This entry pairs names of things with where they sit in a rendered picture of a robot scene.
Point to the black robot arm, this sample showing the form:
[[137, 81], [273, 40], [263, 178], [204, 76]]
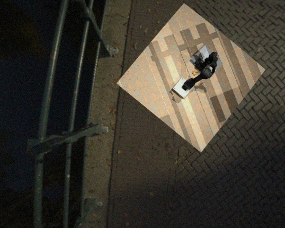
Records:
[[205, 73]]

